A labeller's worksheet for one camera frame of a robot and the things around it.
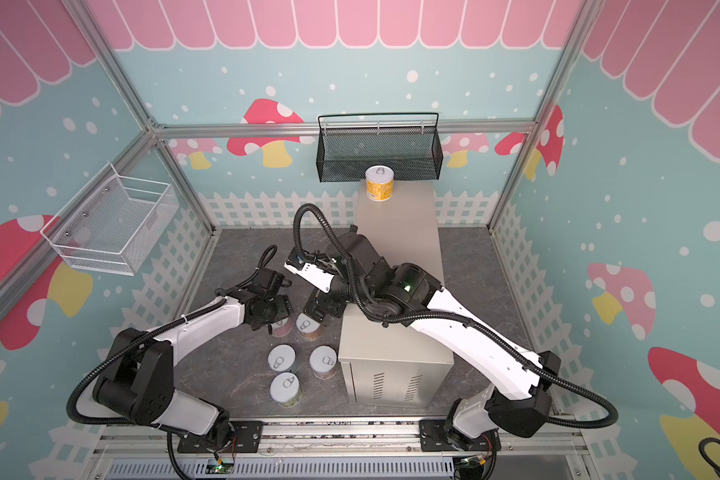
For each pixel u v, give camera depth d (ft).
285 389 2.54
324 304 1.71
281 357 2.67
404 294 1.33
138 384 1.43
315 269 1.63
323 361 2.66
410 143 3.24
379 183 2.48
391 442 2.44
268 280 2.38
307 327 2.86
